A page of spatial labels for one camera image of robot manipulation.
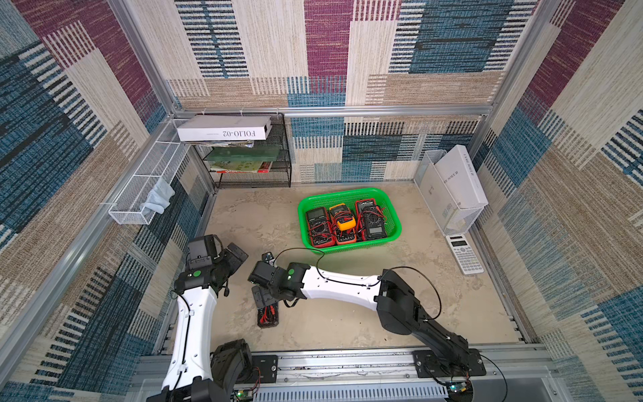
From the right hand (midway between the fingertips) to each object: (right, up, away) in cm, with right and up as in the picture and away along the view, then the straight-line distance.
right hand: (267, 293), depth 82 cm
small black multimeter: (+37, +23, +9) cm, 44 cm away
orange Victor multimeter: (+26, +17, +12) cm, 34 cm away
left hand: (-10, +11, -2) cm, 15 cm away
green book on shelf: (-12, +46, +12) cm, 49 cm away
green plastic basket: (+21, +31, +21) cm, 43 cm away
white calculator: (+72, +10, +14) cm, 74 cm away
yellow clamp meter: (+26, +24, +10) cm, 37 cm away
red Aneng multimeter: (+17, +20, +15) cm, 30 cm away
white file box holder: (+66, +23, +13) cm, 71 cm away
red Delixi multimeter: (+34, +28, +11) cm, 45 cm away
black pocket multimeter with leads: (+1, -6, -3) cm, 7 cm away
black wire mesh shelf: (-3, +44, +41) cm, 60 cm away
